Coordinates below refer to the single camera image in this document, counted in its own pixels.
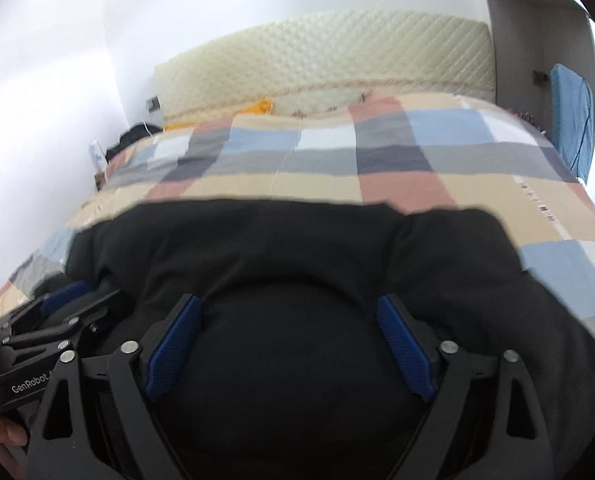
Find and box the black puffer jacket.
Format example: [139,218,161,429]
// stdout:
[65,200,595,479]

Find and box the black clothes pile on nightstand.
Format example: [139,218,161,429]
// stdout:
[105,122,163,162]

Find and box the person's left hand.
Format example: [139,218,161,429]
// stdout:
[0,416,28,479]

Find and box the wooden nightstand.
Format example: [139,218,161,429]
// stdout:
[94,171,106,192]

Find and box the white spray bottle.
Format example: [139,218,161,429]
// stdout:
[89,138,107,172]

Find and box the plaid checkered duvet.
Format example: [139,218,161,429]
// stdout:
[0,93,595,324]

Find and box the yellow pillow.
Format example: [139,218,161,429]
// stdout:
[163,99,274,131]

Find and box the cream quilted headboard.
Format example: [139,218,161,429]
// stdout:
[154,10,496,124]

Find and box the blue quilted chair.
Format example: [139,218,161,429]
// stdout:
[550,63,595,183]

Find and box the grey wardrobe cabinet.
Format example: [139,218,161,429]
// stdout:
[487,0,595,130]

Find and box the wall power socket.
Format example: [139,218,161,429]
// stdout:
[146,96,160,113]

